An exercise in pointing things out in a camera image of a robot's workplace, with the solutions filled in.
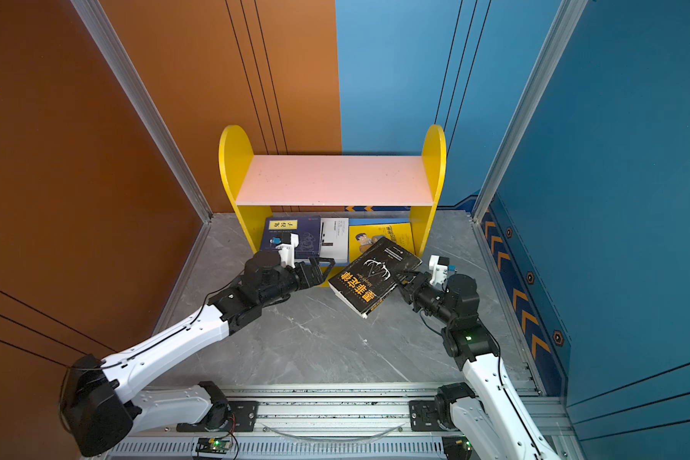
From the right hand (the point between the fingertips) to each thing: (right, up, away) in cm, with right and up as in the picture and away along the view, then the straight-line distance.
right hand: (387, 275), depth 70 cm
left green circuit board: (-44, -43, +1) cm, 61 cm away
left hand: (-15, +3, +4) cm, 16 cm away
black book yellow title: (-4, -1, +2) cm, 4 cm away
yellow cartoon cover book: (-6, +10, +22) cm, 25 cm away
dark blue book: (-23, +13, +20) cm, 33 cm away
